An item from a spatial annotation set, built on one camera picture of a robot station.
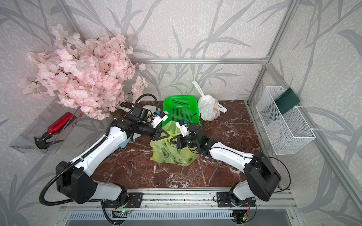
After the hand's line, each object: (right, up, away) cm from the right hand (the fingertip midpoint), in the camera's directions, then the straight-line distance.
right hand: (170, 139), depth 77 cm
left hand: (-1, +3, -2) cm, 4 cm away
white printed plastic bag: (+24, +19, +19) cm, 36 cm away
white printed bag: (-31, +17, +19) cm, 40 cm away
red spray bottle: (-52, +2, -19) cm, 55 cm away
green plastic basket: (+1, +19, +38) cm, 42 cm away
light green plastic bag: (-4, -6, +1) cm, 8 cm away
